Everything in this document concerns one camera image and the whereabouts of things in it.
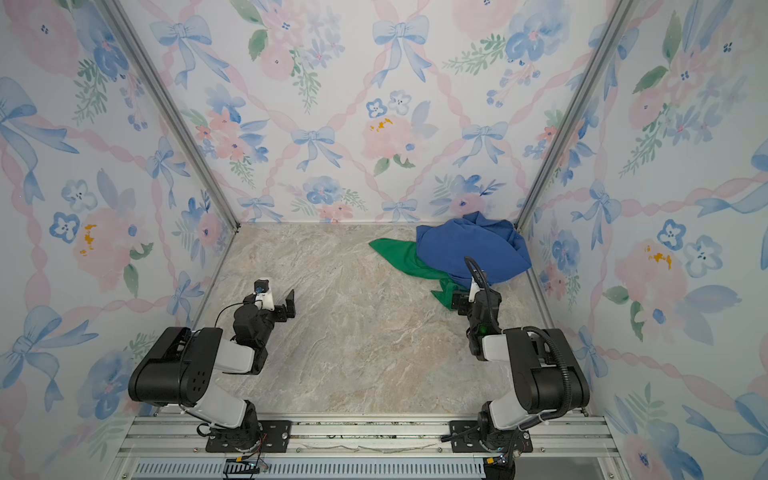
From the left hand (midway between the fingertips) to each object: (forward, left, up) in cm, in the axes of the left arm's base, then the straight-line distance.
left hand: (278, 288), depth 91 cm
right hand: (+2, -61, -1) cm, 61 cm away
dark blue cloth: (+18, -70, +2) cm, 72 cm away
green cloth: (+20, -39, -7) cm, 45 cm away
